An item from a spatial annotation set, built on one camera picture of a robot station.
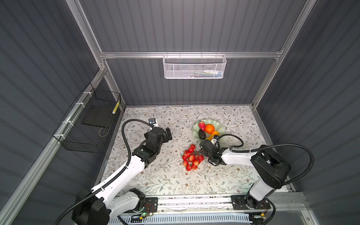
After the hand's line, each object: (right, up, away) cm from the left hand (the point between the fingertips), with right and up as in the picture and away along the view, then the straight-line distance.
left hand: (161, 130), depth 80 cm
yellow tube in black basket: (-27, +13, +2) cm, 30 cm away
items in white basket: (+27, +37, +14) cm, 48 cm away
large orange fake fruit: (+31, -1, +19) cm, 37 cm away
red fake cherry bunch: (+17, -19, +5) cm, 26 cm away
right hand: (+28, -15, +14) cm, 34 cm away
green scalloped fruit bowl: (+38, +1, +22) cm, 44 cm away
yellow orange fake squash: (+35, -4, +19) cm, 41 cm away
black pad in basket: (-35, +8, -1) cm, 36 cm away
